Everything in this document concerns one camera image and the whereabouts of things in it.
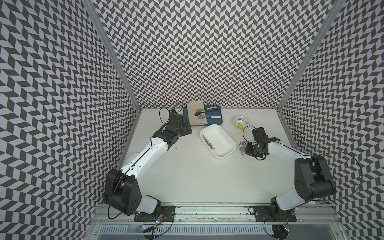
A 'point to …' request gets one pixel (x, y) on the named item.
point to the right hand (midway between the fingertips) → (247, 154)
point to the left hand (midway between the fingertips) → (182, 128)
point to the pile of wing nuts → (208, 143)
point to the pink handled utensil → (211, 107)
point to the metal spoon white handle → (214, 117)
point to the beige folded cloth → (192, 106)
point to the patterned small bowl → (240, 122)
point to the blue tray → (213, 114)
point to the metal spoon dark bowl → (197, 113)
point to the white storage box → (217, 140)
